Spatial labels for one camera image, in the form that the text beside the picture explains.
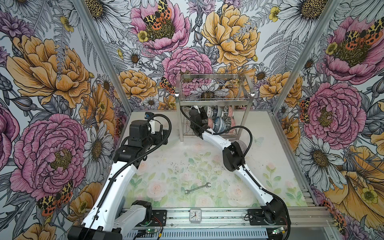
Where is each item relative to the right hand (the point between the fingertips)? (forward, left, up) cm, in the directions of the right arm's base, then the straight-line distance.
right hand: (203, 109), depth 107 cm
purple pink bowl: (-39, -16, +13) cm, 44 cm away
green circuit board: (-69, +30, -13) cm, 76 cm away
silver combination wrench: (-52, +12, -12) cm, 54 cm away
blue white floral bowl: (-13, -9, -1) cm, 16 cm away
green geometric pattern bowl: (-2, -4, 0) cm, 5 cm away
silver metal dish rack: (+15, -7, +7) cm, 18 cm away
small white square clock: (-63, +7, -10) cm, 64 cm away
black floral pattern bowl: (-13, -4, 0) cm, 13 cm away
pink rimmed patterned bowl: (-3, -19, 0) cm, 19 cm away
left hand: (-32, +25, +14) cm, 43 cm away
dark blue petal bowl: (-1, -12, -2) cm, 12 cm away
